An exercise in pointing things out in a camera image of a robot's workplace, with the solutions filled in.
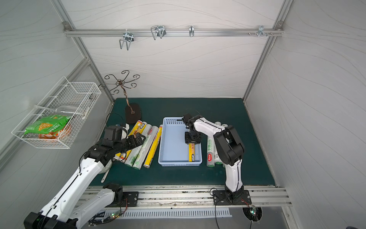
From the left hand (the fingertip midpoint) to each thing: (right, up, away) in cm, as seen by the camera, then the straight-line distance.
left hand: (140, 140), depth 77 cm
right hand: (+29, -4, +16) cm, 33 cm away
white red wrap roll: (0, -7, +11) cm, 13 cm away
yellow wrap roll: (-7, +3, +20) cm, 22 cm away
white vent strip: (+20, -35, -7) cm, 41 cm away
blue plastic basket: (+17, -10, +13) cm, 23 cm away
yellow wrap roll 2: (+3, -9, +11) cm, 15 cm away
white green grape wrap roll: (+40, -12, +7) cm, 42 cm away
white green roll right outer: (+45, -13, +7) cm, 47 cm away
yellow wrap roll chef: (+29, -10, +11) cm, 32 cm away
